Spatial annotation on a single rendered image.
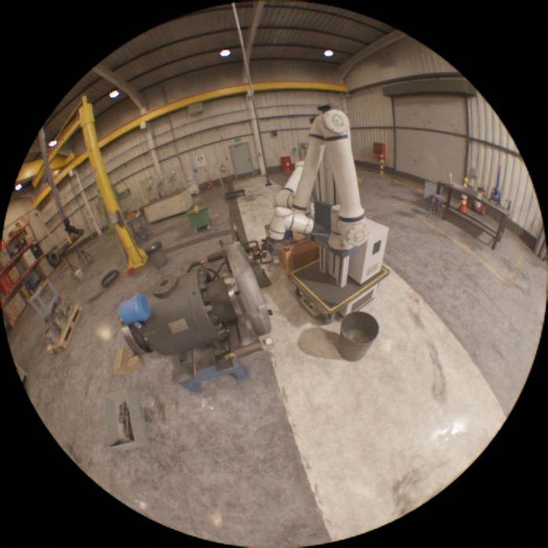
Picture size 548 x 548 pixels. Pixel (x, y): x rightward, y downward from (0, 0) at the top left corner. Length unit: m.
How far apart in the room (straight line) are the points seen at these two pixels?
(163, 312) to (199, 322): 0.26
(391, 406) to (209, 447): 1.47
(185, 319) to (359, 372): 1.42
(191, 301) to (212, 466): 1.33
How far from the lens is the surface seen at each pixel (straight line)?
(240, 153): 11.76
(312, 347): 1.79
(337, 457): 1.60
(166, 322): 1.32
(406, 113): 10.57
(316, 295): 1.74
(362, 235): 1.09
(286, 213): 0.96
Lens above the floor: 1.57
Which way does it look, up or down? 38 degrees down
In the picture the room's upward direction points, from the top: 11 degrees counter-clockwise
